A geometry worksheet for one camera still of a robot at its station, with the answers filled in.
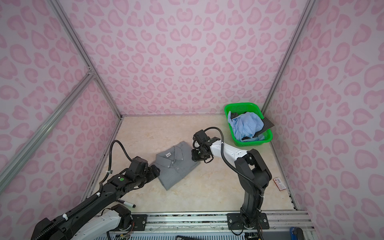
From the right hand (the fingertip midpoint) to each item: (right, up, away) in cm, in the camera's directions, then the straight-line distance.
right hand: (194, 156), depth 89 cm
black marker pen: (-35, -22, -11) cm, 43 cm away
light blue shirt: (+33, +19, +5) cm, 38 cm away
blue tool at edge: (+46, -30, -23) cm, 59 cm away
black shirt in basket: (+48, +20, +9) cm, 53 cm away
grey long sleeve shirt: (-12, -4, +1) cm, 13 cm away
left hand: (-21, -7, -6) cm, 23 cm away
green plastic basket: (+37, +33, +29) cm, 58 cm away
